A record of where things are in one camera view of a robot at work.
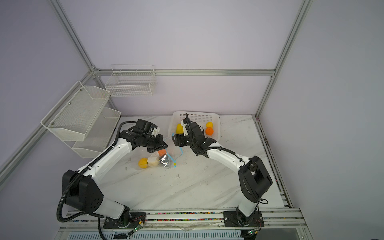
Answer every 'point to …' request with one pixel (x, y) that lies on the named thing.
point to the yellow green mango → (179, 129)
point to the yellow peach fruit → (142, 163)
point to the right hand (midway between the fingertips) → (175, 136)
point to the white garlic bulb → (153, 161)
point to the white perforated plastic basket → (176, 117)
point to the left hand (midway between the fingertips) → (167, 146)
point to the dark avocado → (164, 160)
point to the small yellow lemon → (209, 124)
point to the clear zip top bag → (173, 152)
